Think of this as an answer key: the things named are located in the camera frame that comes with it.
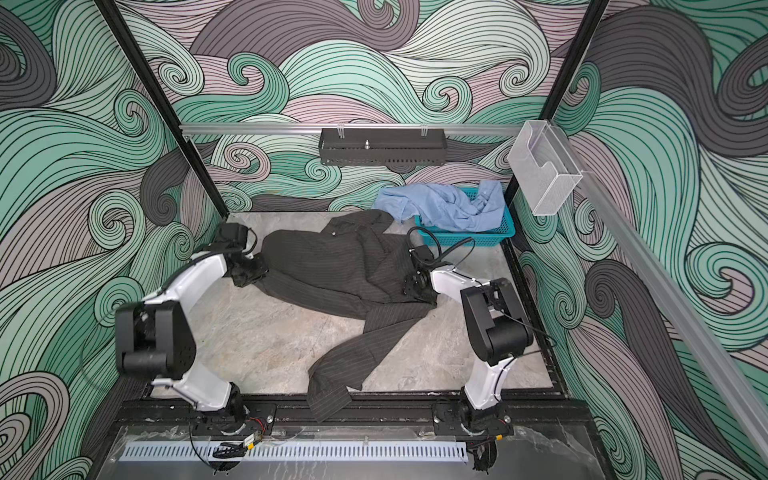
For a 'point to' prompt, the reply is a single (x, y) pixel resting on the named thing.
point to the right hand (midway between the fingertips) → (414, 292)
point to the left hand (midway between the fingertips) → (265, 270)
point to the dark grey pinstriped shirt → (349, 265)
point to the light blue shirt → (478, 209)
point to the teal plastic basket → (433, 235)
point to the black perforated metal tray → (383, 147)
